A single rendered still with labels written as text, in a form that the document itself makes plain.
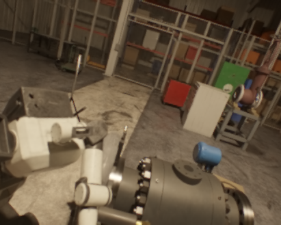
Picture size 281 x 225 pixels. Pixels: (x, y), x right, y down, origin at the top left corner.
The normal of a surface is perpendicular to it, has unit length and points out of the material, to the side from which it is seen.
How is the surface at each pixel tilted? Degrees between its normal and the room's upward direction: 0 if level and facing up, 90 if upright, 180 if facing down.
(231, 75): 90
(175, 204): 48
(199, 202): 40
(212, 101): 90
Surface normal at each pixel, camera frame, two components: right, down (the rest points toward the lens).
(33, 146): 0.76, -0.41
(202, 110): -0.14, 0.27
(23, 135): 0.19, -0.33
